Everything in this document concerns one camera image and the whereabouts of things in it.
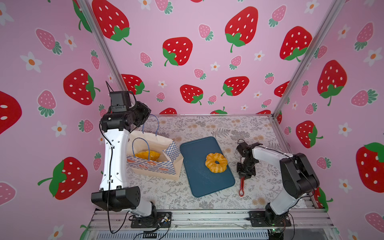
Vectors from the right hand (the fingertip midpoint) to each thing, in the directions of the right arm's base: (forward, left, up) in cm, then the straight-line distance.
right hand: (244, 176), depth 88 cm
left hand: (+15, +51, +39) cm, 66 cm away
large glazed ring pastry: (+5, +21, +4) cm, 22 cm away
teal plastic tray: (-5, +25, +1) cm, 25 cm away
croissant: (+5, +55, +9) cm, 56 cm away
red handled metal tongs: (-9, +3, 0) cm, 10 cm away
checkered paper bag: (-7, +42, +22) cm, 47 cm away
